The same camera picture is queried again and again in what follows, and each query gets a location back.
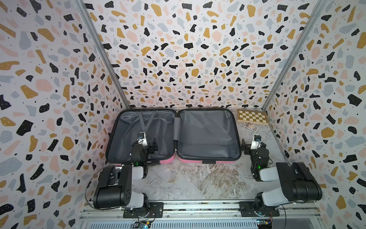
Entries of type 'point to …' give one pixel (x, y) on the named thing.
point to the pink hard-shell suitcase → (188, 136)
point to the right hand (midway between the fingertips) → (252, 139)
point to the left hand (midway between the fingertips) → (149, 138)
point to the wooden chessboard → (252, 117)
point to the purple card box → (251, 127)
